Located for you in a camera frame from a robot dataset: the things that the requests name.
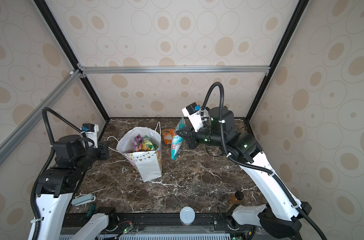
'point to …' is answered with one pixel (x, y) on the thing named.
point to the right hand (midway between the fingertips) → (178, 132)
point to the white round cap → (187, 216)
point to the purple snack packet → (138, 143)
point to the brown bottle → (237, 196)
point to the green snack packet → (147, 145)
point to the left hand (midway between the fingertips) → (111, 140)
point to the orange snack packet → (168, 134)
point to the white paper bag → (146, 164)
